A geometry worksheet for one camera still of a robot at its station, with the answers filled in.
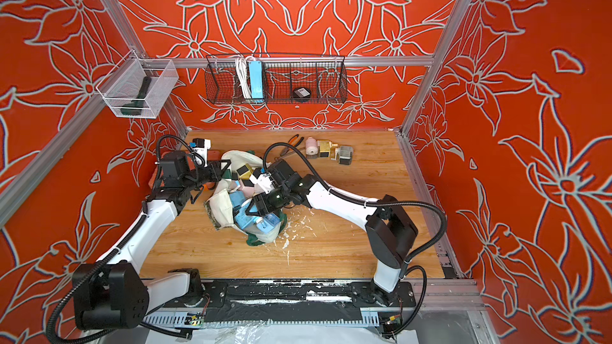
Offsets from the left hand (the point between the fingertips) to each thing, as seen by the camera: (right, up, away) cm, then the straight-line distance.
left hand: (229, 160), depth 81 cm
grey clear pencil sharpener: (+45, +1, +22) cm, 50 cm away
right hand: (+9, -14, -6) cm, 18 cm away
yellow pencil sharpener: (+37, +4, +26) cm, 45 cm away
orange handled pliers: (+22, +9, +34) cm, 41 cm away
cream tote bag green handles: (-2, -14, -5) cm, 15 cm away
